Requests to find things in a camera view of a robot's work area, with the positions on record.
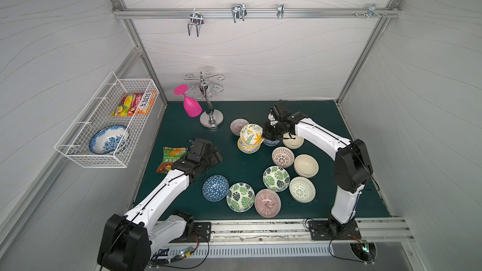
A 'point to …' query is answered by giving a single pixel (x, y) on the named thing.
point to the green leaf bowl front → (240, 197)
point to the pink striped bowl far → (236, 125)
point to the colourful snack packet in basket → (135, 104)
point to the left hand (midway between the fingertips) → (215, 157)
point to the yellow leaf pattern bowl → (251, 134)
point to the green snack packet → (171, 155)
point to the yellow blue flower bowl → (246, 148)
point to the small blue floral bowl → (270, 142)
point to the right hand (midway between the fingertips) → (261, 134)
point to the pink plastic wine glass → (191, 106)
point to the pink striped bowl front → (267, 203)
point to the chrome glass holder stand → (209, 118)
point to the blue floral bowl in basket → (108, 139)
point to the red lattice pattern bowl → (283, 157)
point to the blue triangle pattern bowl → (215, 188)
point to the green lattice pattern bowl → (302, 189)
